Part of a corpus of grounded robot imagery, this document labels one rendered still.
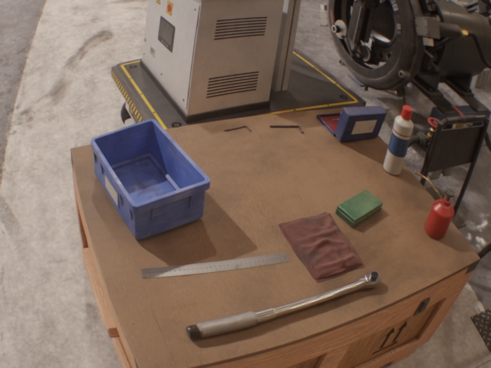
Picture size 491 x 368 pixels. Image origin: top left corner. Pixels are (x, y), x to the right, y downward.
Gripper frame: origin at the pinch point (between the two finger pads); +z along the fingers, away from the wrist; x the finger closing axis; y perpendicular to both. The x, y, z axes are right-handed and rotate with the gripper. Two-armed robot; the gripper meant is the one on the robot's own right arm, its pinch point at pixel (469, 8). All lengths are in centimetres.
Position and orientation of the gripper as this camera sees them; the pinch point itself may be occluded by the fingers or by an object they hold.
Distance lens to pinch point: 240.1
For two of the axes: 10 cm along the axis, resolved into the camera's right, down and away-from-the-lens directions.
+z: -3.8, 0.4, 9.2
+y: 9.2, 0.9, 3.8
